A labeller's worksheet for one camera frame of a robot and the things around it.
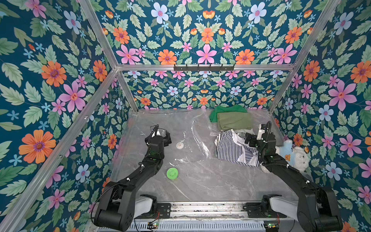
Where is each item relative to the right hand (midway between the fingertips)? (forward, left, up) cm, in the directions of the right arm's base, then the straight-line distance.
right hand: (257, 132), depth 86 cm
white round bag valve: (-1, +49, -14) cm, 51 cm away
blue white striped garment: (-5, +15, -9) cm, 18 cm away
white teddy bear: (-14, -24, -7) cm, 28 cm away
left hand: (-2, +59, +2) cm, 59 cm away
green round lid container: (-22, +51, -11) cm, 57 cm away
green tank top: (+26, +25, -13) cm, 38 cm away
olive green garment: (+18, +5, -9) cm, 21 cm away
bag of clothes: (+6, +28, -15) cm, 32 cm away
